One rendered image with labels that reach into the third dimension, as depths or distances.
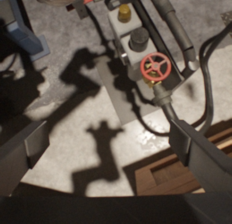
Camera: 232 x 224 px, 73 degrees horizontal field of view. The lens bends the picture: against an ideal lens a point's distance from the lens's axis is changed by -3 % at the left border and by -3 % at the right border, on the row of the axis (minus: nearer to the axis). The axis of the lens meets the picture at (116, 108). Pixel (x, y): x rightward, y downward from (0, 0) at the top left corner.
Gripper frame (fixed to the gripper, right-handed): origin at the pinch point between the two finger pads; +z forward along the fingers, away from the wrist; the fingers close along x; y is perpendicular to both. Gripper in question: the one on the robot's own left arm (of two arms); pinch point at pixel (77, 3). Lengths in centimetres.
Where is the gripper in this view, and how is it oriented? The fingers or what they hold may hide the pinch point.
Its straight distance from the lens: 54.9
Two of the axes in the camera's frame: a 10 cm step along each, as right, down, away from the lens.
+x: -4.0, -9.0, 1.6
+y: 9.1, -4.1, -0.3
